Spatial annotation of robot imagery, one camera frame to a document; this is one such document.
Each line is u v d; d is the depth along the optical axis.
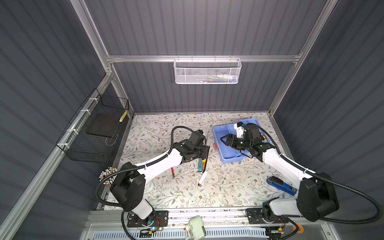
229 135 0.76
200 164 0.91
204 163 0.92
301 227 0.69
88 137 0.72
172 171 0.89
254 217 0.73
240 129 0.77
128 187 0.43
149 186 0.81
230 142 0.75
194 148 0.64
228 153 0.96
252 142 0.65
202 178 0.87
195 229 0.67
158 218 0.73
